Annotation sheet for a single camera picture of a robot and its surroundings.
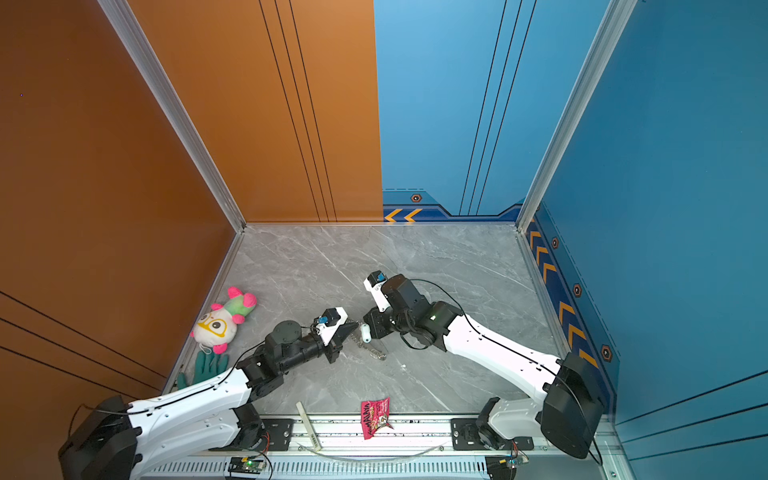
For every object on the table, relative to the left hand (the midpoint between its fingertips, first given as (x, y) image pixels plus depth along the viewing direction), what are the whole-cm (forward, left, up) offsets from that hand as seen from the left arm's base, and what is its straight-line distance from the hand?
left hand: (357, 321), depth 77 cm
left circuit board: (-29, +25, -17) cm, 42 cm away
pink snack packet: (-19, -5, -14) cm, 24 cm away
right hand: (0, -2, +2) cm, 3 cm away
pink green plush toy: (+2, +41, -9) cm, 42 cm away
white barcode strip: (-23, +11, -16) cm, 30 cm away
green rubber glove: (-8, +44, -15) cm, 47 cm away
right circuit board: (-29, -36, -17) cm, 49 cm away
